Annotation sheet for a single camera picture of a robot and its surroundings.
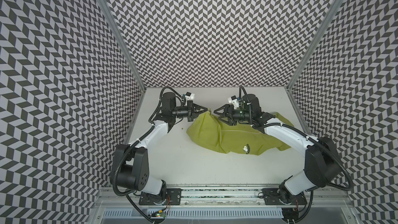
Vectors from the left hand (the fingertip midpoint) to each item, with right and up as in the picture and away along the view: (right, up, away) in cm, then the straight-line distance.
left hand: (204, 110), depth 73 cm
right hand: (+6, -2, +4) cm, 8 cm away
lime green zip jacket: (+2, -11, +8) cm, 14 cm away
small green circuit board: (-19, -45, -7) cm, 49 cm away
